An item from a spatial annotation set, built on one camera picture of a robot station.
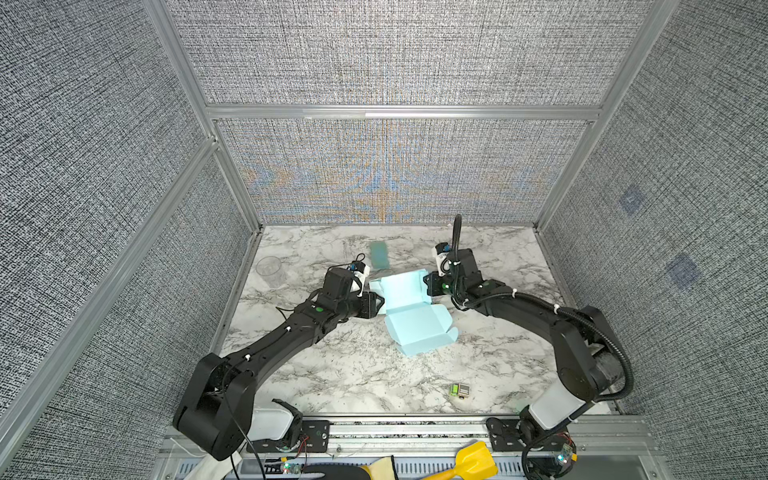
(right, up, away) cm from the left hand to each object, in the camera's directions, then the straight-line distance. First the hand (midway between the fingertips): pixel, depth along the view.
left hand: (378, 301), depth 84 cm
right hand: (+14, +6, +7) cm, 17 cm away
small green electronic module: (+21, -22, -6) cm, 31 cm away
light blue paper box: (+10, -6, +2) cm, 12 cm away
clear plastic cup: (-37, +8, +18) cm, 42 cm away
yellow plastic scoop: (+22, -36, -14) cm, 45 cm away
